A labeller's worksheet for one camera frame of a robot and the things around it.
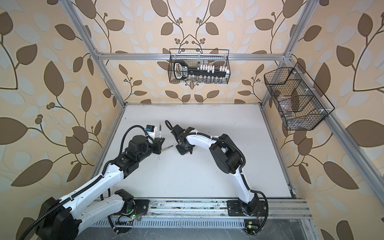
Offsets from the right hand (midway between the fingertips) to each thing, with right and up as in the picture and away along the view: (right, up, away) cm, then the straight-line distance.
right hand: (185, 151), depth 95 cm
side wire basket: (+60, +28, -22) cm, 69 cm away
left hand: (-10, +10, -15) cm, 21 cm away
